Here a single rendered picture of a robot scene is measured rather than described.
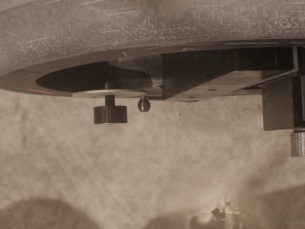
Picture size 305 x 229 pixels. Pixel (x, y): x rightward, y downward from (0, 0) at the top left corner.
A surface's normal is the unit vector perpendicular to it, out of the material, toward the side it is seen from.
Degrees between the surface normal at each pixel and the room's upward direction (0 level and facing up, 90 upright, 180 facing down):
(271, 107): 86
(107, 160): 0
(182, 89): 86
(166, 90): 86
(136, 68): 5
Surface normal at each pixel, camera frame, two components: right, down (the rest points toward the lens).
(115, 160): 0.11, -0.05
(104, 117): -0.32, -0.04
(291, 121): -0.99, 0.03
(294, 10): 0.03, 0.58
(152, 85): 0.41, 0.66
